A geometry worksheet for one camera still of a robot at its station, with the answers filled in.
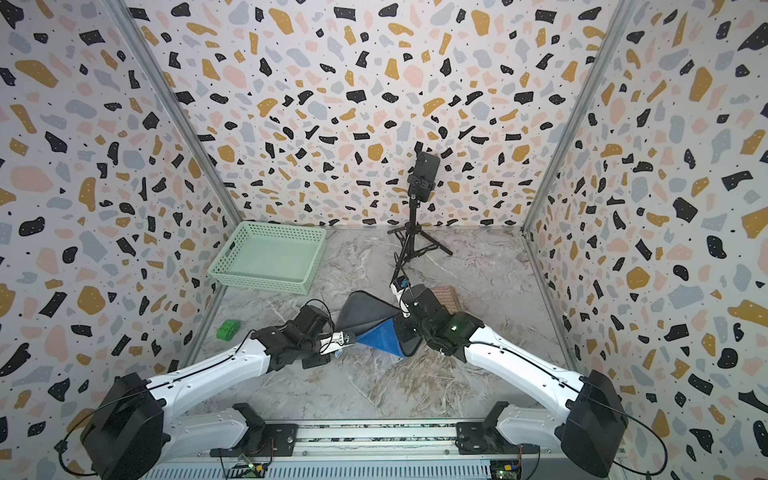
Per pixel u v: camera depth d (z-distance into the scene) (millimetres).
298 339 645
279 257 1105
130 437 395
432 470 776
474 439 747
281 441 732
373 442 751
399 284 688
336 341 745
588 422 394
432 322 578
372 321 861
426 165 914
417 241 1063
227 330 900
